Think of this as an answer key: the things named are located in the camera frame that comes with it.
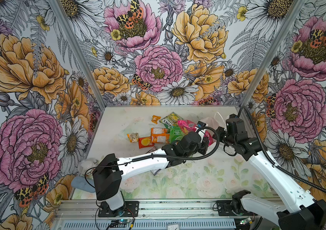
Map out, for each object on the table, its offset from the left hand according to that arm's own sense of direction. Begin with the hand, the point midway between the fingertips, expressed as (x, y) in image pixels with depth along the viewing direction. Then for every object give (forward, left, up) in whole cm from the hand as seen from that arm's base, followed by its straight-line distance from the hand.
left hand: (206, 141), depth 74 cm
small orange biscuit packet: (+34, +29, -22) cm, 49 cm away
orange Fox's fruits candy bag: (+17, +24, -20) cm, 36 cm away
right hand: (+4, -5, -1) cm, 7 cm away
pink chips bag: (+5, +9, +6) cm, 12 cm away
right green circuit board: (-31, -19, -23) cm, 43 cm away
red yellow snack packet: (+14, +35, -23) cm, 44 cm away
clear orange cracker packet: (+16, +42, -20) cm, 50 cm away
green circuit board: (-30, +42, -23) cm, 57 cm away
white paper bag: (+15, -6, -3) cm, 16 cm away
